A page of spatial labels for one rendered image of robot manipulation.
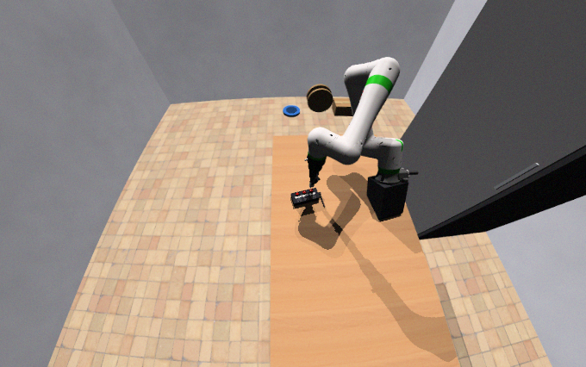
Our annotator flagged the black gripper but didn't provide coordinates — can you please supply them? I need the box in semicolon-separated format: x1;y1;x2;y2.
308;165;322;188

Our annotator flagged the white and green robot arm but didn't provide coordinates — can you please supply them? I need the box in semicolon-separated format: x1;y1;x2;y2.
304;57;419;185

